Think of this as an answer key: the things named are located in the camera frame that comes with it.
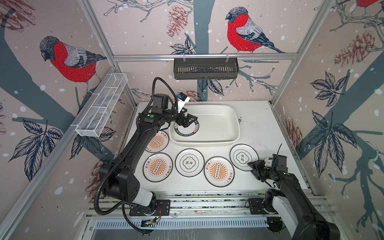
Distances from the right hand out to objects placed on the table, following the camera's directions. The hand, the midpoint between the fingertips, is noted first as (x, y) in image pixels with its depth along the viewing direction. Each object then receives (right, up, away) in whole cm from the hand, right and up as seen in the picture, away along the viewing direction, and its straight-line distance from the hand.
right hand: (249, 168), depth 85 cm
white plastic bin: (-16, +24, +21) cm, 36 cm away
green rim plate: (-35, +20, +18) cm, 45 cm away
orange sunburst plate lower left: (-54, 0, +2) cm, 54 cm away
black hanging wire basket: (-37, +65, +22) cm, 78 cm away
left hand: (-34, +32, -11) cm, 48 cm away
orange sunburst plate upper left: (-56, +12, +13) cm, 59 cm away
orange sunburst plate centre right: (-18, -2, 0) cm, 18 cm away
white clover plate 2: (-2, +6, +7) cm, 9 cm away
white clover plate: (-35, +2, +4) cm, 35 cm away
